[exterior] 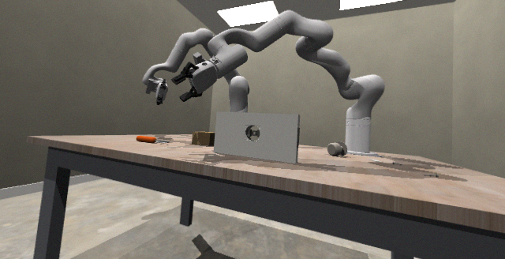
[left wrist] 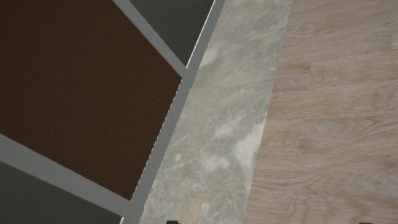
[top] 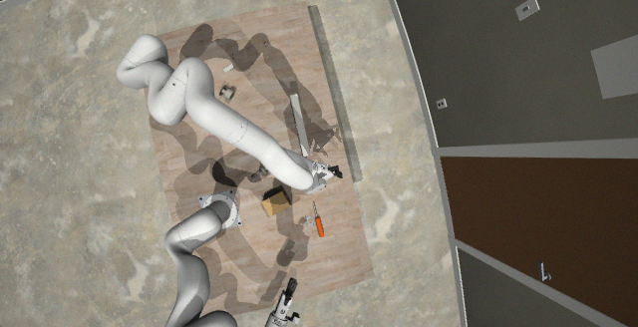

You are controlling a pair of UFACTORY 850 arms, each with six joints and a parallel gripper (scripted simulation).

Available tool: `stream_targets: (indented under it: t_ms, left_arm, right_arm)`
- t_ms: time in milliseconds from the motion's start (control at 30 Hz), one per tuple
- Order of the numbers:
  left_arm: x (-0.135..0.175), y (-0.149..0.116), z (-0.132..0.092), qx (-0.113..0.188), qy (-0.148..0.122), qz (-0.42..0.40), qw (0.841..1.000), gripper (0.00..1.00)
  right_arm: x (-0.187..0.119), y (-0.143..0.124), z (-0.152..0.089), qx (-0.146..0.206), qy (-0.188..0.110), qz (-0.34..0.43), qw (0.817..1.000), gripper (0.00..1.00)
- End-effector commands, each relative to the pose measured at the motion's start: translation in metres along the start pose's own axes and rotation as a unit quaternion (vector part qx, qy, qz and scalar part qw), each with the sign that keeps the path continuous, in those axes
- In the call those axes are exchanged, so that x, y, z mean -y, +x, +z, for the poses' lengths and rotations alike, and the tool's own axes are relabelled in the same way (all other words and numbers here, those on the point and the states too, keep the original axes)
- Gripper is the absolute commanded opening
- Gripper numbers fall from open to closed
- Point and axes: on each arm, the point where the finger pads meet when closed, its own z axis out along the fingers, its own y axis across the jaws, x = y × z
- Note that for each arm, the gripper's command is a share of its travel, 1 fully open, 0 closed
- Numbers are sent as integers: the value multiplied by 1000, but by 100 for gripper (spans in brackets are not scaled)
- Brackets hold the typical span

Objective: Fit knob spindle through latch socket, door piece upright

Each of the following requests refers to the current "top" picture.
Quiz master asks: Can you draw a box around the black door knob with metal spindle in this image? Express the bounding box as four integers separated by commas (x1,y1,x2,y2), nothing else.
251,165,268,182

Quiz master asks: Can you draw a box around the orange-handled screwdriver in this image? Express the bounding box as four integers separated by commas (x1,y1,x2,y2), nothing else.
313,203,324,237

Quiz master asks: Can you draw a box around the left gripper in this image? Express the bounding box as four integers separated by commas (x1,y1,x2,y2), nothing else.
315,162,343,180

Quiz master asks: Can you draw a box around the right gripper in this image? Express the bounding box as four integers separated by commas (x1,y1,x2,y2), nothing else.
272,277,298,319

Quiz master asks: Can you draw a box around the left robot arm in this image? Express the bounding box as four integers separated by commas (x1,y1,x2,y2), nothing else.
116,34,327,194

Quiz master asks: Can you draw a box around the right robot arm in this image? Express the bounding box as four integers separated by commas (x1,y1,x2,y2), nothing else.
164,194,300,327

